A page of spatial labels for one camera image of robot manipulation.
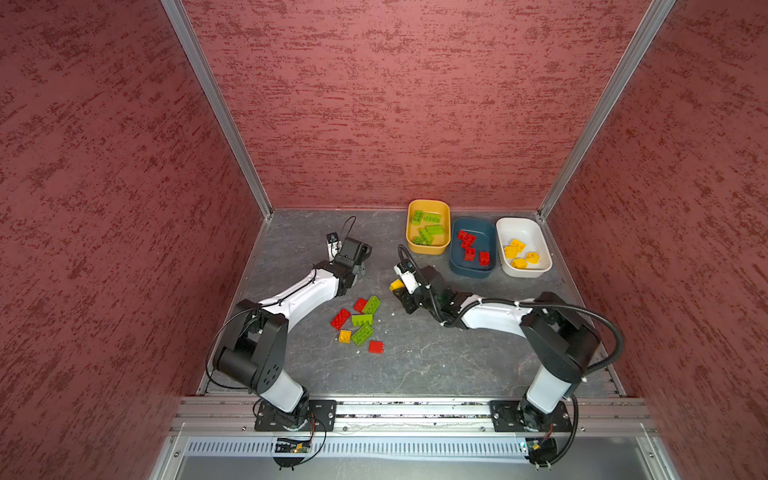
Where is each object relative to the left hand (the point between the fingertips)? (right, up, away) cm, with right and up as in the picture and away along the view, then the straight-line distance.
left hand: (341, 271), depth 91 cm
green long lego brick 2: (+7, -19, -4) cm, 20 cm away
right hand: (+17, -7, -1) cm, 19 cm away
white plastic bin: (+69, +13, +21) cm, 73 cm away
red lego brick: (+44, +5, +12) cm, 46 cm away
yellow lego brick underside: (+59, +5, +14) cm, 61 cm away
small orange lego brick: (+2, -19, -4) cm, 20 cm away
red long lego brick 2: (0, -15, -2) cm, 15 cm away
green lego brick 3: (+29, +11, +19) cm, 36 cm away
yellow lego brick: (+64, +8, +18) cm, 67 cm away
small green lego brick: (+26, +10, +18) cm, 33 cm away
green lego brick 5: (+7, -14, -4) cm, 16 cm away
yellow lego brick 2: (+66, +4, +13) cm, 68 cm away
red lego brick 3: (+6, -11, +1) cm, 12 cm away
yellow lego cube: (+61, +1, +12) cm, 62 cm away
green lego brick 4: (+9, -11, +1) cm, 14 cm away
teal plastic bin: (+51, +13, +19) cm, 56 cm away
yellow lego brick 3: (+17, -3, -4) cm, 18 cm away
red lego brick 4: (+11, -22, -6) cm, 25 cm away
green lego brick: (+26, +18, +26) cm, 41 cm away
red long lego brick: (+45, +8, +19) cm, 50 cm away
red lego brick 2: (+49, +3, +12) cm, 50 cm away
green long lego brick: (+32, +18, +26) cm, 45 cm away
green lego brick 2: (+32, +14, +22) cm, 41 cm away
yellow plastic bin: (+34, +9, +19) cm, 40 cm away
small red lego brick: (+43, +11, +19) cm, 48 cm away
